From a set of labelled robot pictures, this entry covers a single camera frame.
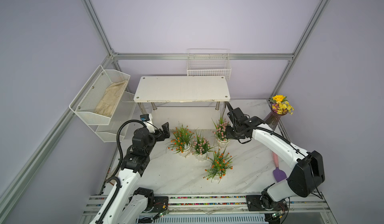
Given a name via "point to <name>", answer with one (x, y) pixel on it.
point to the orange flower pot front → (220, 162)
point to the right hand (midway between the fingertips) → (230, 136)
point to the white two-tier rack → (198, 101)
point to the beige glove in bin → (110, 98)
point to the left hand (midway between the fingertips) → (159, 126)
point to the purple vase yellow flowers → (279, 107)
